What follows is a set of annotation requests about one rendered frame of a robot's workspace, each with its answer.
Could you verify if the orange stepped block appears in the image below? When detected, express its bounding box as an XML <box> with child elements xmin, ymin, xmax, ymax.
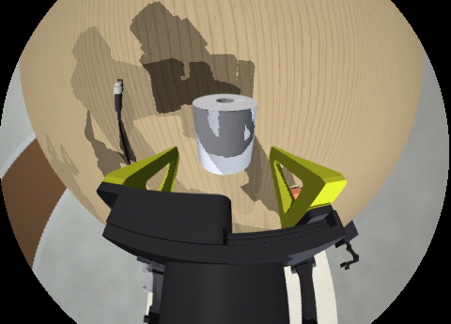
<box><xmin>291</xmin><ymin>188</ymin><xmax>301</xmax><ymax>199</ymax></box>

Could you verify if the white cylinder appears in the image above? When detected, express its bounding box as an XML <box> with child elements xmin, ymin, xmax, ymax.
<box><xmin>193</xmin><ymin>94</ymin><xmax>257</xmax><ymax>175</ymax></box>

